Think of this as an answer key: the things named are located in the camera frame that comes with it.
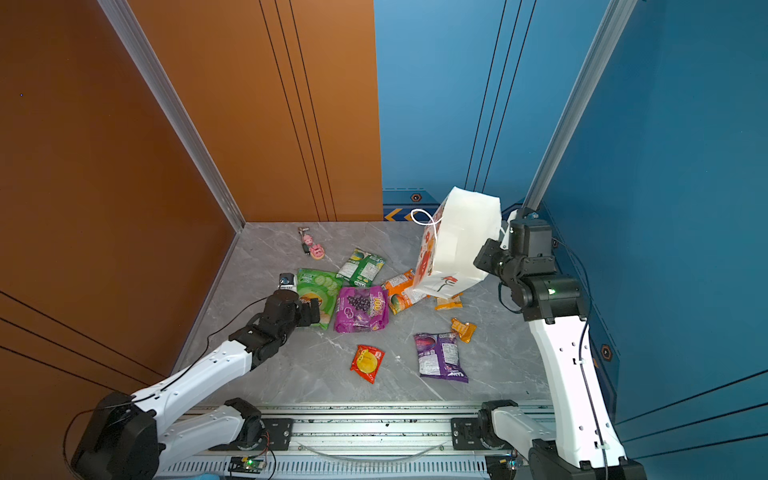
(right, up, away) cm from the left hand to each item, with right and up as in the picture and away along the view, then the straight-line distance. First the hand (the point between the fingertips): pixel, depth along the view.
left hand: (304, 298), depth 86 cm
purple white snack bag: (+39, -15, -4) cm, 42 cm away
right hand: (+46, +15, -19) cm, 52 cm away
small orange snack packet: (+44, -3, +9) cm, 45 cm away
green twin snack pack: (+15, +7, +16) cm, 23 cm away
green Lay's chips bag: (+1, +2, +15) cm, 15 cm away
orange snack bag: (+28, 0, +10) cm, 30 cm away
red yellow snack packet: (+19, -18, -3) cm, 26 cm away
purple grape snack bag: (+16, -4, +4) cm, 17 cm away
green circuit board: (-7, -37, -16) cm, 41 cm away
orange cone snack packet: (+48, -10, +4) cm, 49 cm away
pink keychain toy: (-2, +14, +22) cm, 26 cm away
